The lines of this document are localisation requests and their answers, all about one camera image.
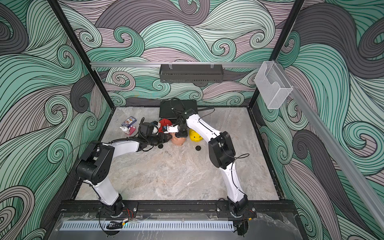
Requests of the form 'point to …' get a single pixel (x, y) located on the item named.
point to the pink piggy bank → (177, 140)
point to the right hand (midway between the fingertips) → (178, 131)
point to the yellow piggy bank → (194, 136)
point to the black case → (175, 108)
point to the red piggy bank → (164, 122)
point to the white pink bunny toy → (129, 130)
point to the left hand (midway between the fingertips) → (169, 136)
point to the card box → (129, 122)
